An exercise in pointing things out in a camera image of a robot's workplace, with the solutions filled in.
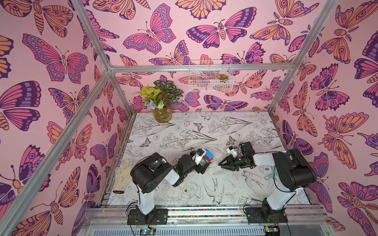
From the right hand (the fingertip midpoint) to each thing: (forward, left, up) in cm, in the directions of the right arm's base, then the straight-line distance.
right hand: (221, 164), depth 90 cm
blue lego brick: (+2, +8, +8) cm, 12 cm away
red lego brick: (+1, +8, +5) cm, 10 cm away
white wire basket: (+53, +6, +24) cm, 58 cm away
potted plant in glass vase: (+40, +41, +18) cm, 60 cm away
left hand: (+3, +9, +3) cm, 10 cm away
